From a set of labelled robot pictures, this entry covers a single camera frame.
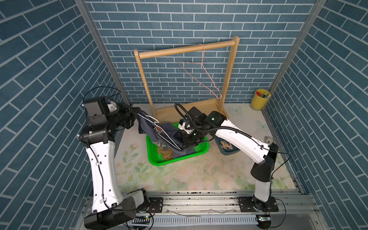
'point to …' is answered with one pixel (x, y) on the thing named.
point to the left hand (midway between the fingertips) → (145, 105)
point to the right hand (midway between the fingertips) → (184, 147)
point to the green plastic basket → (153, 154)
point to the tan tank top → (167, 153)
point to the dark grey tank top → (166, 135)
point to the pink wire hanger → (205, 71)
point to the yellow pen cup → (259, 99)
